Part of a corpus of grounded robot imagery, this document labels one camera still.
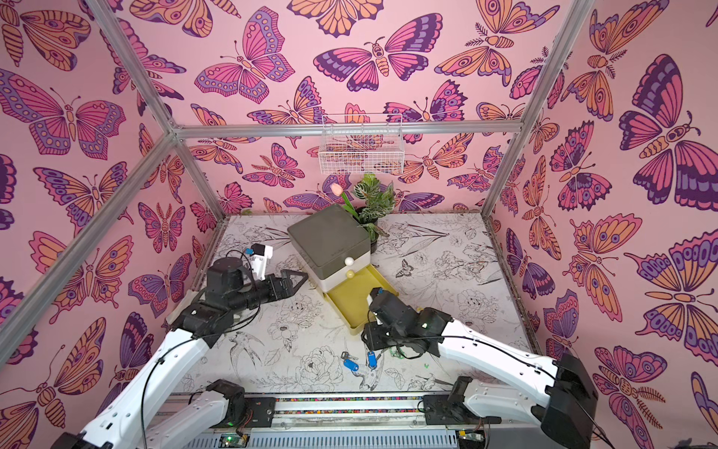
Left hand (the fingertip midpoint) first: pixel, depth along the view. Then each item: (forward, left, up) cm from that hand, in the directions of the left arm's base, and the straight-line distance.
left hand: (301, 276), depth 73 cm
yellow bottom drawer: (+4, -12, -22) cm, 25 cm away
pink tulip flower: (+31, -7, +4) cm, 32 cm away
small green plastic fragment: (-15, -35, -24) cm, 45 cm away
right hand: (-12, -16, -12) cm, 24 cm away
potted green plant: (+28, -20, +2) cm, 35 cm away
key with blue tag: (-14, -12, -24) cm, 30 cm away
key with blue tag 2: (-14, -19, -25) cm, 34 cm away
